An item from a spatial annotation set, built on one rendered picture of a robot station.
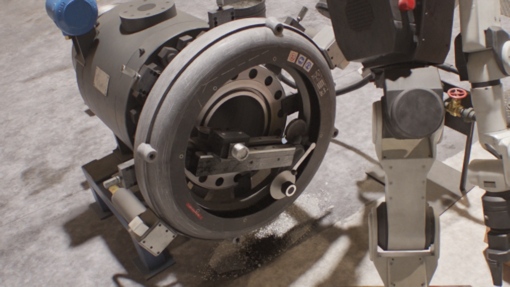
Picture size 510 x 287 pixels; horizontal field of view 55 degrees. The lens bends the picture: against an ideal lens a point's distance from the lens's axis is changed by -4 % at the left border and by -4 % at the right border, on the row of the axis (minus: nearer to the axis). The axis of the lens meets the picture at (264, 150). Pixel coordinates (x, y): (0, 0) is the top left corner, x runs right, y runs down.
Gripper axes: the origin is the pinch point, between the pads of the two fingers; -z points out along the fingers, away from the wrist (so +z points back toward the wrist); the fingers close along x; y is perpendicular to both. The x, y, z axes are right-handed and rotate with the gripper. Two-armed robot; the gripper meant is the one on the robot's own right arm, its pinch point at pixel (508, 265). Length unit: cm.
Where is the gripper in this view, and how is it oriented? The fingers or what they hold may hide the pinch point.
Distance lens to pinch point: 133.9
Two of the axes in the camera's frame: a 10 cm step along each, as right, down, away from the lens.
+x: 8.0, -2.4, 5.6
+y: -5.7, 0.1, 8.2
